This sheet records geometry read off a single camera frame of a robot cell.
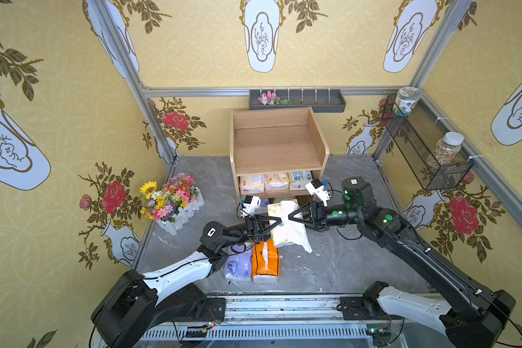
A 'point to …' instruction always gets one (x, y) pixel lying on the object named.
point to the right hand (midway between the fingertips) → (296, 216)
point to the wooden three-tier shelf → (284, 141)
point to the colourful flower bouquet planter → (172, 204)
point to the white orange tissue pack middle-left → (254, 183)
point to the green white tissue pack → (299, 179)
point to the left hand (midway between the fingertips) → (277, 221)
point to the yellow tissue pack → (291, 232)
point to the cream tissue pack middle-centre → (277, 181)
